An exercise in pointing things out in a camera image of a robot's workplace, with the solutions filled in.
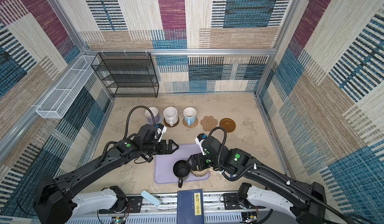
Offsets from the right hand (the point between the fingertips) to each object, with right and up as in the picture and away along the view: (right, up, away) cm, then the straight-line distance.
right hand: (195, 164), depth 71 cm
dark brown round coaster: (+23, +16, +31) cm, 42 cm away
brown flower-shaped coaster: (+10, +16, +34) cm, 39 cm away
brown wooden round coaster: (-16, +16, +23) cm, 32 cm away
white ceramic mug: (-16, +21, +33) cm, 43 cm away
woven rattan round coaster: (-2, +15, +30) cm, 34 cm away
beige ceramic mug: (+3, -7, +6) cm, 10 cm away
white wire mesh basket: (-66, +28, -1) cm, 71 cm away
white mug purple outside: (-25, +20, +31) cm, 45 cm away
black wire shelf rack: (-49, +51, +38) cm, 80 cm away
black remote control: (-26, -1, +14) cm, 30 cm away
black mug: (-7, -7, +12) cm, 16 cm away
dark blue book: (-3, -20, 0) cm, 20 cm away
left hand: (-11, +7, +5) cm, 14 cm away
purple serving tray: (-17, -5, +14) cm, 23 cm away
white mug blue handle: (-3, +22, +25) cm, 33 cm away
